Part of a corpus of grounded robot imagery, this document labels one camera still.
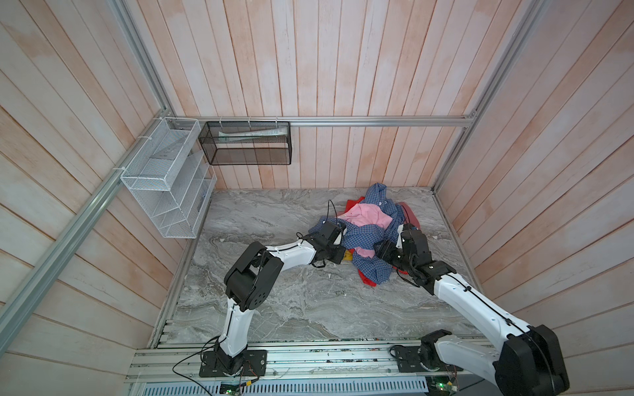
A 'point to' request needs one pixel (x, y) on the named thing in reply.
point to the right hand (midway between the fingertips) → (378, 246)
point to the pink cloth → (366, 214)
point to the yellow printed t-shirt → (347, 256)
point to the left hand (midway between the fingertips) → (340, 256)
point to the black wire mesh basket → (247, 143)
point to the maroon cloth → (409, 216)
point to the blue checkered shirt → (376, 269)
